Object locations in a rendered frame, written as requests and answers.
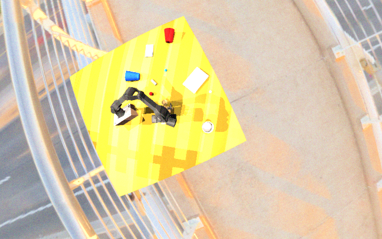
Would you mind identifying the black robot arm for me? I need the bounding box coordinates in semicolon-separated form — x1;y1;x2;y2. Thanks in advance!
110;86;177;127

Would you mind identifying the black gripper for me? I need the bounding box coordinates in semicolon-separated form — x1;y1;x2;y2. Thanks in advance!
152;114;177;123

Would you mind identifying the red cup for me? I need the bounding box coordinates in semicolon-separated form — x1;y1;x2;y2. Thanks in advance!
164;28;175;43

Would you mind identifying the white cup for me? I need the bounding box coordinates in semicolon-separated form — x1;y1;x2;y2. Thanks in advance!
202;121;214;133

